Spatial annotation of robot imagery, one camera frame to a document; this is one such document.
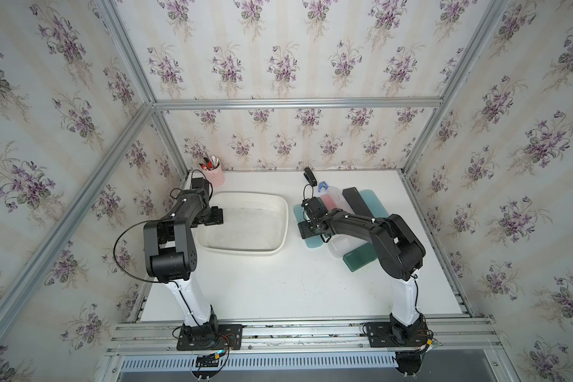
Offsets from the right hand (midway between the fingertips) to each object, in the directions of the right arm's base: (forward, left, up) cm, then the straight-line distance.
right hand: (310, 227), depth 99 cm
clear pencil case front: (-9, -11, +1) cm, 14 cm away
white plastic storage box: (+2, +24, 0) cm, 24 cm away
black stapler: (+27, -1, +3) cm, 27 cm away
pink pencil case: (+12, -8, +2) cm, 15 cm away
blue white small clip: (+24, -7, +1) cm, 25 cm away
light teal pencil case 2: (+13, -29, 0) cm, 32 cm away
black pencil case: (+12, -21, +2) cm, 24 cm away
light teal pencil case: (-7, -1, 0) cm, 7 cm away
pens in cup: (+26, +47, +12) cm, 55 cm away
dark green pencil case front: (-16, -17, +6) cm, 24 cm away
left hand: (-1, +42, +5) cm, 42 cm away
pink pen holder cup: (+24, +44, +6) cm, 50 cm away
